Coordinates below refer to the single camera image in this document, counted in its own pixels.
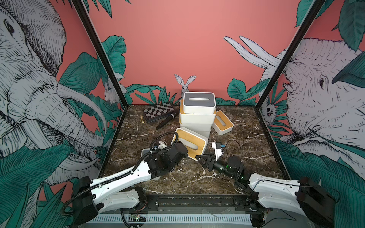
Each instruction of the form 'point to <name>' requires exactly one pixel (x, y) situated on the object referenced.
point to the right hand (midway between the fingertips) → (197, 156)
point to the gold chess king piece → (142, 121)
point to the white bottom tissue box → (206, 133)
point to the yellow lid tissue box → (197, 127)
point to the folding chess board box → (158, 112)
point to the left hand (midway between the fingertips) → (185, 142)
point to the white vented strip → (168, 218)
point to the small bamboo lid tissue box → (222, 124)
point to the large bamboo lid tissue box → (195, 118)
